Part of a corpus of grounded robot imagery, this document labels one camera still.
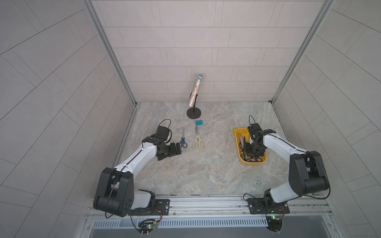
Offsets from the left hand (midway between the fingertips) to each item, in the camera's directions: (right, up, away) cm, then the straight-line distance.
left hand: (177, 151), depth 86 cm
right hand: (+42, -2, +3) cm, 42 cm away
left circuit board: (-10, -28, -21) cm, 36 cm away
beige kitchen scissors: (+12, +3, +7) cm, 14 cm away
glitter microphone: (+10, +35, +8) cm, 37 cm away
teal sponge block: (+13, +16, +19) cm, 28 cm away
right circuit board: (+48, -29, -18) cm, 59 cm away
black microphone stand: (+9, +23, +21) cm, 32 cm away
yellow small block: (+37, +11, +13) cm, 41 cm away
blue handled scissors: (+2, +4, +9) cm, 10 cm away
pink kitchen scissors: (+39, -2, 0) cm, 39 cm away
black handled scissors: (+44, -4, -2) cm, 44 cm away
